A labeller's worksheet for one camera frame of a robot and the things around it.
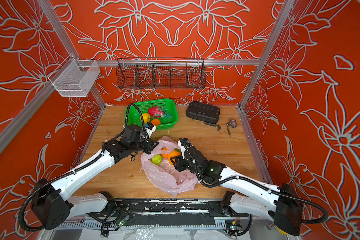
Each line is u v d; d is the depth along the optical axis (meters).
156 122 1.02
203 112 1.07
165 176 0.74
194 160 0.53
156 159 0.84
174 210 0.74
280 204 0.40
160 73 0.99
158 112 1.07
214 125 1.07
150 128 0.69
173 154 0.73
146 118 1.04
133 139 0.61
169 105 1.14
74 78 0.92
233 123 1.06
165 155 0.87
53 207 0.38
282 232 0.44
